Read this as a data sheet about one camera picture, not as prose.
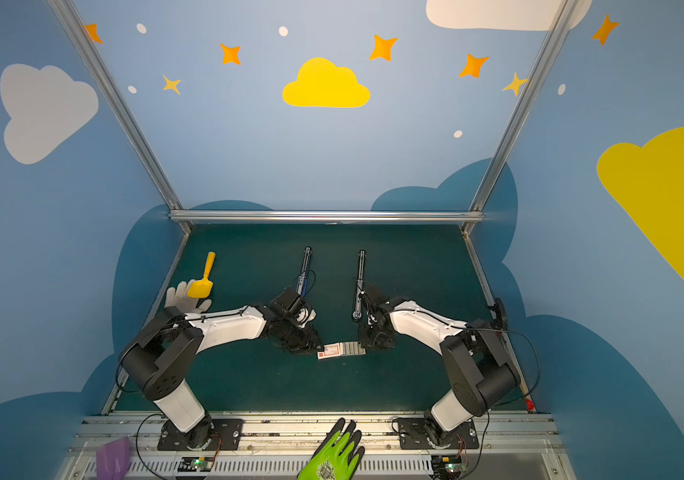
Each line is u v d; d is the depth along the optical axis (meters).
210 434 0.69
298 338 0.80
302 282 1.04
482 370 0.45
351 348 0.89
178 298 0.99
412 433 0.75
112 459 0.70
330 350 0.88
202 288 1.02
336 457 0.70
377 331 0.75
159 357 0.46
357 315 0.96
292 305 0.75
